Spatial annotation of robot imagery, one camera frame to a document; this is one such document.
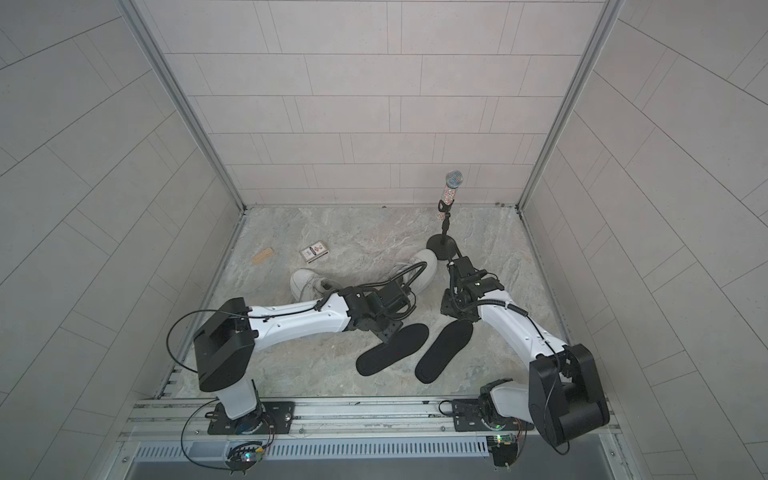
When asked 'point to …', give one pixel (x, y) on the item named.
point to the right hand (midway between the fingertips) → (448, 306)
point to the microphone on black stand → (443, 244)
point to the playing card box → (314, 252)
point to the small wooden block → (259, 257)
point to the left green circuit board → (243, 456)
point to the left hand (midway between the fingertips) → (396, 325)
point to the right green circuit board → (503, 448)
